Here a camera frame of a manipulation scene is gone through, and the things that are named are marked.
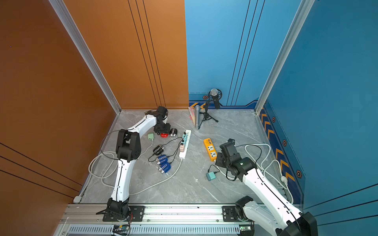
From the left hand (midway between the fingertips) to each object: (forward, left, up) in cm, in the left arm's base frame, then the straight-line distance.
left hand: (167, 129), depth 107 cm
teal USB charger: (-35, -30, +1) cm, 46 cm away
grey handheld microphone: (+15, -23, +1) cm, 27 cm away
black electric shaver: (-5, -6, +2) cm, 8 cm away
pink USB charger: (-19, -13, +6) cm, 23 cm away
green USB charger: (-7, +10, +1) cm, 13 cm away
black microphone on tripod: (+11, -34, +23) cm, 43 cm away
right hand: (-28, -35, +10) cm, 46 cm away
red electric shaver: (-7, +1, +1) cm, 7 cm away
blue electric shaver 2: (-30, -3, +2) cm, 30 cm away
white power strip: (-21, -13, +2) cm, 25 cm away
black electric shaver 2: (-19, +3, +2) cm, 19 cm away
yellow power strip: (-21, -32, +2) cm, 38 cm away
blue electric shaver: (-25, 0, +2) cm, 25 cm away
